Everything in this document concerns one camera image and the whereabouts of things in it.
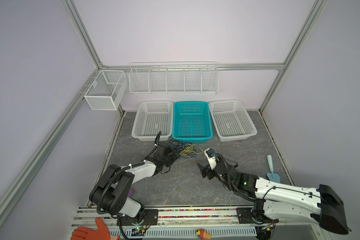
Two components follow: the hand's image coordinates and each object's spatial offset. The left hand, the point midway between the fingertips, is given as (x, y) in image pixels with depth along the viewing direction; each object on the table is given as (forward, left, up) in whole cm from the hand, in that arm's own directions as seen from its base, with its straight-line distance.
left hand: (180, 154), depth 90 cm
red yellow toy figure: (-40, -9, -1) cm, 41 cm away
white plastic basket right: (+30, -40, -6) cm, 50 cm away
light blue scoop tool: (-15, -54, -5) cm, 56 cm away
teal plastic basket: (+30, -10, -6) cm, 32 cm away
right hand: (-10, -13, +11) cm, 20 cm away
